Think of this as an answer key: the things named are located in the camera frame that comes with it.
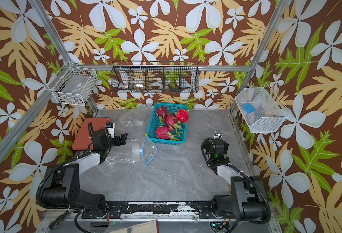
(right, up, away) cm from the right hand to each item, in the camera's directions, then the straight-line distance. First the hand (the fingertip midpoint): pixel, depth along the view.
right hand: (214, 139), depth 91 cm
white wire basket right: (+26, +18, -7) cm, 32 cm away
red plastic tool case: (-87, -2, +5) cm, 87 cm away
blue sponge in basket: (+19, +20, -5) cm, 28 cm away
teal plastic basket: (-40, +10, +16) cm, 45 cm away
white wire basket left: (-86, +33, -5) cm, 93 cm away
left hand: (-60, +5, +2) cm, 61 cm away
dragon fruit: (-33, +4, +3) cm, 33 cm away
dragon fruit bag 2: (-34, +19, +14) cm, 41 cm away
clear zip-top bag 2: (-45, -5, -7) cm, 46 cm away
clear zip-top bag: (-53, +11, +6) cm, 55 cm away
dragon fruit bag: (-28, +12, +11) cm, 32 cm away
